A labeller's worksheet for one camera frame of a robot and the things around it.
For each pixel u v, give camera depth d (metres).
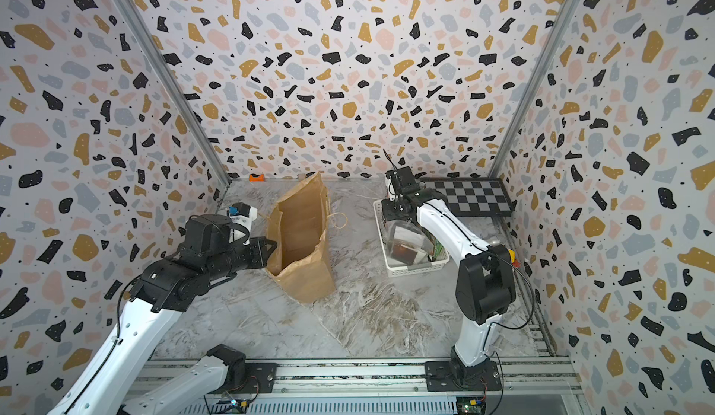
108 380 0.38
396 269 0.89
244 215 0.60
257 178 1.24
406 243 0.90
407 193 0.69
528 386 0.75
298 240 0.96
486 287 0.48
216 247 0.50
